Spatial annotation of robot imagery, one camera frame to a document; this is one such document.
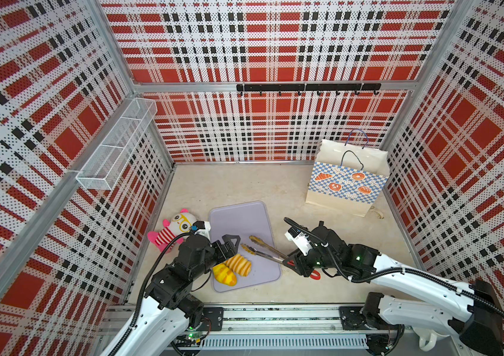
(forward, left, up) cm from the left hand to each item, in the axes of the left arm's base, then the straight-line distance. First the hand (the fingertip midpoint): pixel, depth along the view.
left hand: (232, 246), depth 74 cm
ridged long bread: (-2, -1, -12) cm, 13 cm away
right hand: (-5, -19, -2) cm, 20 cm away
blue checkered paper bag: (+26, -44, +7) cm, 51 cm away
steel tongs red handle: (-2, -16, -5) cm, 17 cm away
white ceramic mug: (-26, -59, -10) cm, 66 cm away
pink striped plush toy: (+14, +25, -8) cm, 29 cm away
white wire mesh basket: (+34, +56, +5) cm, 66 cm away
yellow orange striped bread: (-5, +4, -13) cm, 14 cm away
